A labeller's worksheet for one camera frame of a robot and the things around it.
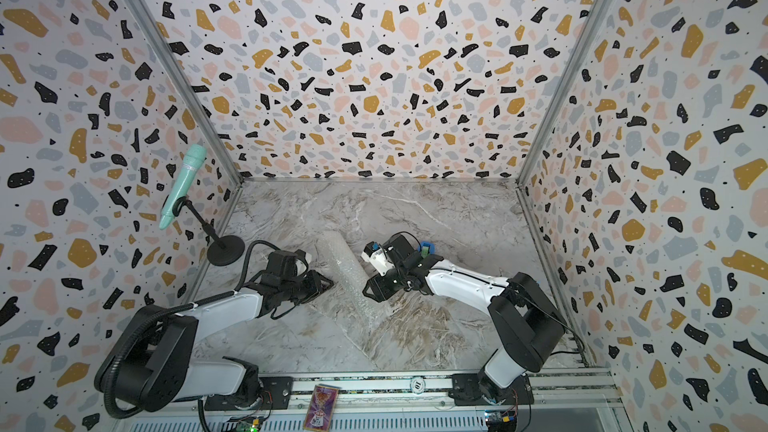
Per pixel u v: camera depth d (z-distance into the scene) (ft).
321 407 2.30
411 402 2.40
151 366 1.37
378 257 2.56
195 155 2.54
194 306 1.61
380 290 2.44
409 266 2.22
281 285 2.34
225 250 3.27
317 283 2.65
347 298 2.94
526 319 1.52
